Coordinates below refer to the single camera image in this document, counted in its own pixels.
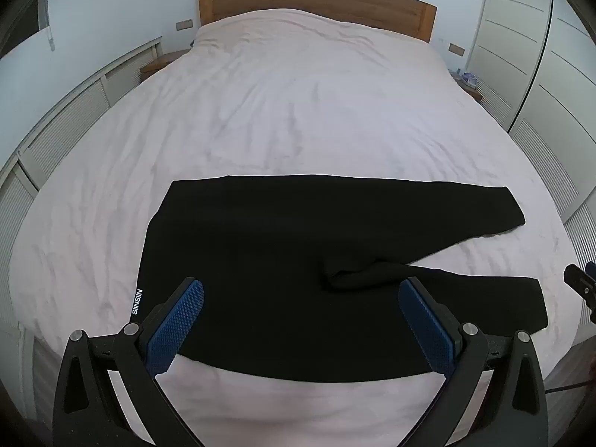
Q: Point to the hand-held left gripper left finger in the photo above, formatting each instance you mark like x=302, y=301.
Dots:
x=179, y=323

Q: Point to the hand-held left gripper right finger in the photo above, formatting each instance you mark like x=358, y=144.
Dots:
x=426, y=323

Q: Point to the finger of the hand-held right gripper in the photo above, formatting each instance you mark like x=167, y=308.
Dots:
x=584, y=284

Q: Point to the black pants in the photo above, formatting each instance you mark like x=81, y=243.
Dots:
x=279, y=260

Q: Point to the wooden nightstand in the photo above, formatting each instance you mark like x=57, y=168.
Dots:
x=160, y=61
x=471, y=91

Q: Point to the small blue and white clutter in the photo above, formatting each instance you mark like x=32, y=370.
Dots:
x=468, y=78

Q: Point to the bed with white sheet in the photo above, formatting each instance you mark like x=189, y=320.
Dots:
x=298, y=102

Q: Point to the brown wall switch plate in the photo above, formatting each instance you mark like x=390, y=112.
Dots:
x=457, y=49
x=184, y=24

